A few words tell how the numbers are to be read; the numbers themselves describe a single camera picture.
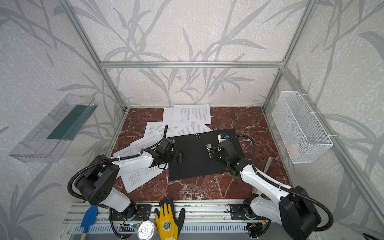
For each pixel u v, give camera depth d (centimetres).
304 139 60
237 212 72
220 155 72
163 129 96
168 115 116
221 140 77
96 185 44
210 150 96
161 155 71
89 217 73
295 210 40
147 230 65
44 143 63
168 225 68
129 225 71
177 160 82
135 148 97
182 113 116
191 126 109
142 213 72
